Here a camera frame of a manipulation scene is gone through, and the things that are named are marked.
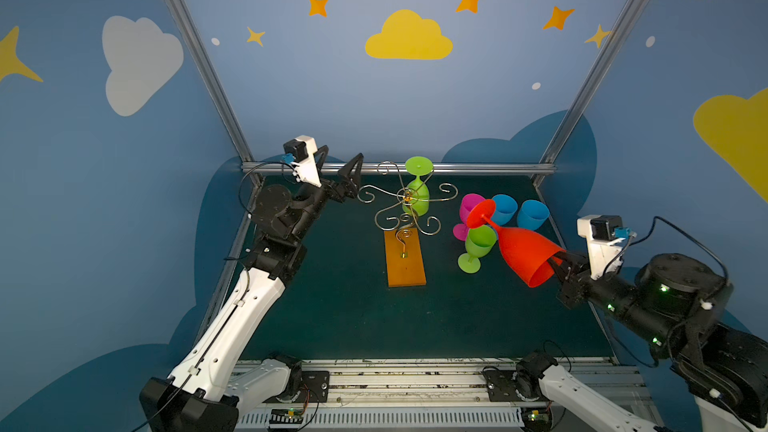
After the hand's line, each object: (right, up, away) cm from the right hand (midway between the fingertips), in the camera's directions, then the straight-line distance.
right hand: (551, 245), depth 53 cm
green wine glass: (-22, +9, +21) cm, 32 cm away
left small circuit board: (-55, -45, +20) cm, 74 cm away
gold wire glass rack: (-27, +4, +15) cm, 31 cm away
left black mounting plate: (-48, -38, +21) cm, 65 cm away
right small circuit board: (+8, -46, +20) cm, 51 cm away
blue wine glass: (+10, +6, +45) cm, 46 cm away
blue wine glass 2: (+15, +5, +38) cm, 41 cm away
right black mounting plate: (-1, -39, +22) cm, 45 cm away
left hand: (-39, +19, +7) cm, 44 cm away
